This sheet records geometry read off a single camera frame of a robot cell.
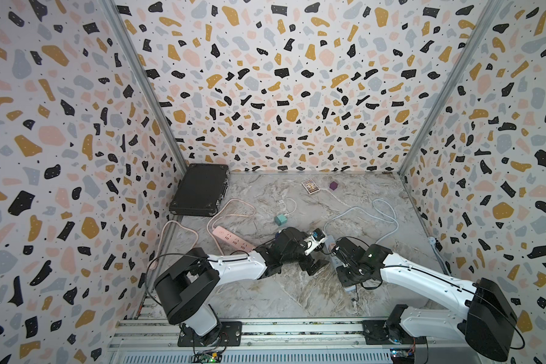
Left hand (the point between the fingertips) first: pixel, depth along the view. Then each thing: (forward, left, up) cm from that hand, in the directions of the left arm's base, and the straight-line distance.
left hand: (323, 249), depth 81 cm
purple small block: (+41, -12, -11) cm, 44 cm away
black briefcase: (+36, +55, -7) cm, 66 cm away
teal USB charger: (+20, +16, -10) cm, 27 cm away
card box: (+40, +1, -10) cm, 41 cm away
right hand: (-8, -7, -7) cm, 13 cm away
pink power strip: (+10, +35, -10) cm, 38 cm away
